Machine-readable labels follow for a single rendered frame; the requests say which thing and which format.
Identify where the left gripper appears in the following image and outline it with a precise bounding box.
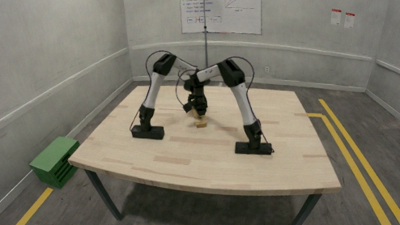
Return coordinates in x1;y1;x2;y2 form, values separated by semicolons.
187;93;207;104

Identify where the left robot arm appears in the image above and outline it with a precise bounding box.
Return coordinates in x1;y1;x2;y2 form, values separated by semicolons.
131;53;200;134

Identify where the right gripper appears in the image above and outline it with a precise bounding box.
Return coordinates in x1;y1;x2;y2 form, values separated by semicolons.
192;95;208;117

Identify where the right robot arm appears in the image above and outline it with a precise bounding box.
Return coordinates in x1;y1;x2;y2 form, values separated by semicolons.
184;59;272;153

